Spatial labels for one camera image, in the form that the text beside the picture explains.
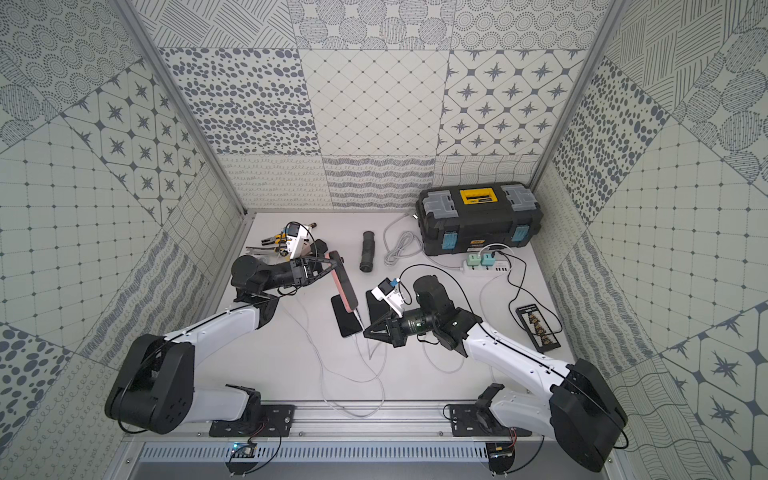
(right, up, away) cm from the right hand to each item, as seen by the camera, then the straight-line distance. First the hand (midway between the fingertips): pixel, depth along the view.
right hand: (368, 336), depth 70 cm
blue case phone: (-8, -1, +17) cm, 19 cm away
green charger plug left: (+33, +16, +28) cm, 46 cm away
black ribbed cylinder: (-3, +19, +36) cm, 41 cm away
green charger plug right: (+37, +16, +28) cm, 49 cm away
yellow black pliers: (-36, +23, +40) cm, 59 cm away
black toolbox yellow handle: (+33, +30, +26) cm, 52 cm away
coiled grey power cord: (+11, +21, +40) cm, 47 cm away
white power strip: (+43, +13, +30) cm, 54 cm away
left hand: (-9, +19, -1) cm, 21 cm away
